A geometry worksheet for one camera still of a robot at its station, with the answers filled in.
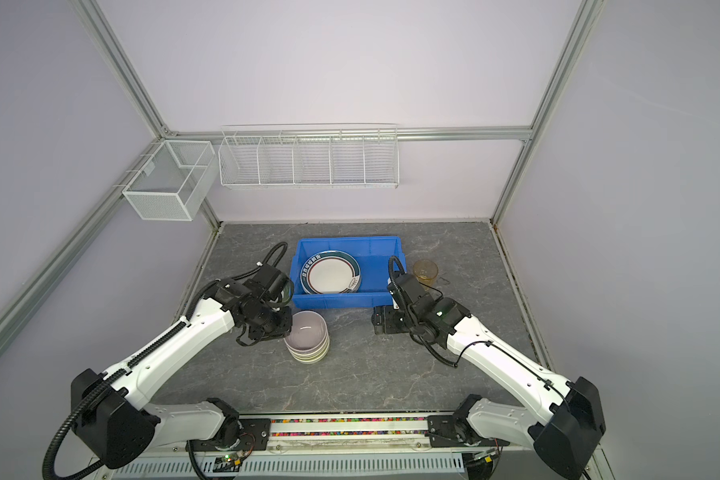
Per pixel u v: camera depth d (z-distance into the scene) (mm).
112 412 377
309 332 808
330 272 1043
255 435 738
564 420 384
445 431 739
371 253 1082
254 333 694
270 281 621
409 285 576
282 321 700
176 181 992
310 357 782
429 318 530
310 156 990
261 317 624
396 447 737
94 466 424
